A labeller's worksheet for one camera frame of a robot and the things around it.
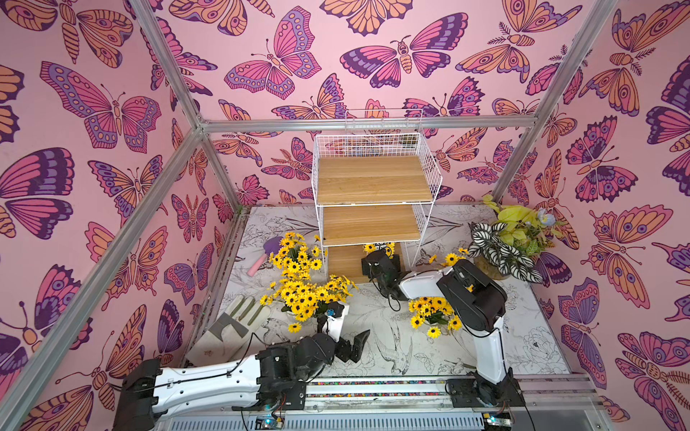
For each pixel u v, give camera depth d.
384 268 0.78
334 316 0.63
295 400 0.73
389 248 0.87
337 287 0.83
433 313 0.75
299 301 0.76
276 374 0.54
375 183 0.70
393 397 0.75
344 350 0.65
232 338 0.83
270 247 1.04
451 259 0.84
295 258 0.89
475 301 0.53
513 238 0.79
